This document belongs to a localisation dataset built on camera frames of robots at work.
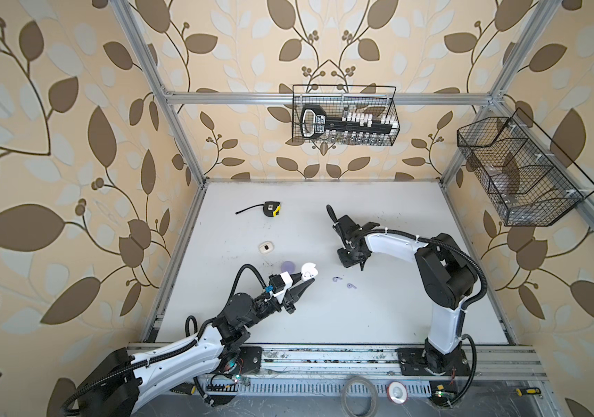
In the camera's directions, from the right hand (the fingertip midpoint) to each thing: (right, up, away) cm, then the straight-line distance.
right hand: (349, 259), depth 96 cm
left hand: (-16, +2, -28) cm, 32 cm away
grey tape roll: (+1, -30, -30) cm, 43 cm away
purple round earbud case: (-23, -1, -4) cm, 23 cm away
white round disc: (+9, -31, -26) cm, 41 cm away
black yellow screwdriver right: (+44, -30, -26) cm, 60 cm away
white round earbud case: (-16, +3, -29) cm, 33 cm away
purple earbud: (-1, -8, -7) cm, 10 cm away
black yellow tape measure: (-31, +19, +12) cm, 38 cm away
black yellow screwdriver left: (-48, -28, -28) cm, 63 cm away
